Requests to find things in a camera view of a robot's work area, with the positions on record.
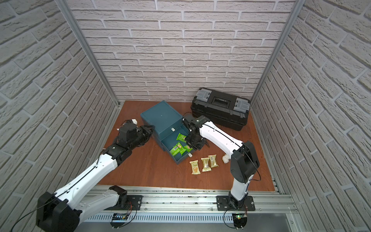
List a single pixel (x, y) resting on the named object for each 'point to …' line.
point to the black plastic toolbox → (221, 108)
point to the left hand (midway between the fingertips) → (157, 125)
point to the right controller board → (240, 220)
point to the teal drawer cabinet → (169, 131)
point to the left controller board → (119, 219)
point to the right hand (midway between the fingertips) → (191, 146)
